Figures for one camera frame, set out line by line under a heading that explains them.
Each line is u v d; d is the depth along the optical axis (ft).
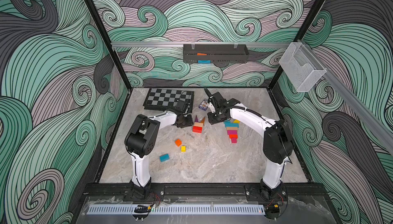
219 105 2.28
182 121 2.73
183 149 2.85
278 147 1.61
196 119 3.25
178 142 2.90
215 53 2.95
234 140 2.97
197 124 3.20
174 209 2.29
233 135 3.04
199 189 2.46
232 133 3.05
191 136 3.09
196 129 3.17
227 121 3.26
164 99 3.53
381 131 1.66
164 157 2.81
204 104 3.47
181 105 2.65
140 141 1.68
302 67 2.54
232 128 3.16
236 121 2.04
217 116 2.52
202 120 3.24
